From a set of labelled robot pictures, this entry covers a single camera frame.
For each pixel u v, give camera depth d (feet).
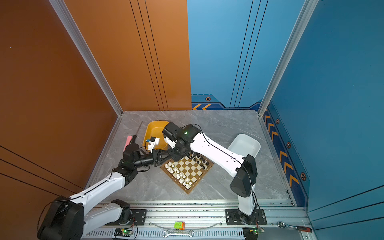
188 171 2.86
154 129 3.55
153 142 2.43
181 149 2.02
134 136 3.45
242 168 1.44
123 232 2.33
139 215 2.45
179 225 2.28
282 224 2.28
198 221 2.43
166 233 2.28
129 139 3.36
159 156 2.27
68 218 1.31
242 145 3.33
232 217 2.38
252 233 2.29
